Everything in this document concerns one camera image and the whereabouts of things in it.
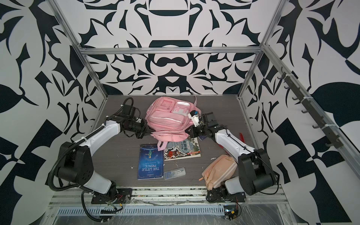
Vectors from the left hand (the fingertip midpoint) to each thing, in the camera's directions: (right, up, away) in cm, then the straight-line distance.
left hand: (155, 128), depth 84 cm
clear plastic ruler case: (+11, -25, -3) cm, 28 cm away
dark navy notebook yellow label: (+29, -8, +12) cm, 32 cm away
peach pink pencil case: (+39, -23, -2) cm, 45 cm away
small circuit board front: (+40, -40, -13) cm, 58 cm away
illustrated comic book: (+13, -15, +6) cm, 20 cm away
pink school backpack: (+8, +6, +6) cm, 11 cm away
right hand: (+18, 0, +2) cm, 18 cm away
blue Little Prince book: (-3, -20, +1) cm, 21 cm away
